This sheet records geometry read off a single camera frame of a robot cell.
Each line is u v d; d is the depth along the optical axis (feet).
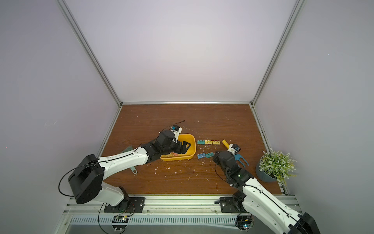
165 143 2.12
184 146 2.48
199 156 2.90
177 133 2.48
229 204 2.37
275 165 2.26
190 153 2.73
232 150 2.40
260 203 1.58
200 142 3.05
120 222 2.34
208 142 3.11
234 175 1.95
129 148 3.04
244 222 2.24
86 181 1.40
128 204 2.21
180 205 2.40
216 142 3.06
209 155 2.93
